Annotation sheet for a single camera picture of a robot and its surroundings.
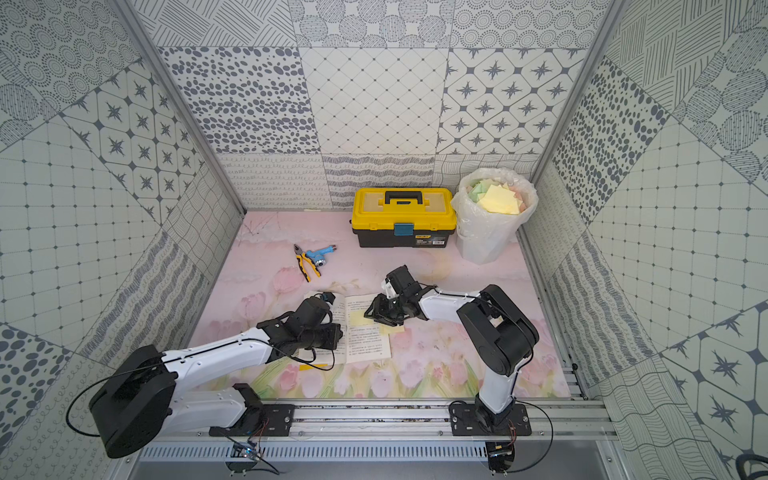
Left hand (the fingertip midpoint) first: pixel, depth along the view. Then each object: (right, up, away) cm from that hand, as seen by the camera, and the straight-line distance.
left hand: (342, 327), depth 85 cm
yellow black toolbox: (+18, +33, +12) cm, 39 cm away
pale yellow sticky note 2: (+13, -1, +2) cm, 13 cm away
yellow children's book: (+6, -4, +1) cm, 7 cm away
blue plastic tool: (-12, +19, +19) cm, 30 cm away
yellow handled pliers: (-19, +19, +19) cm, 33 cm away
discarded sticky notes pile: (+44, +39, +2) cm, 59 cm away
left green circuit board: (-21, -27, -17) cm, 38 cm away
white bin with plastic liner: (+42, +27, +2) cm, 49 cm away
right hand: (+8, +1, +4) cm, 9 cm away
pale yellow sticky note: (+4, +1, +5) cm, 7 cm away
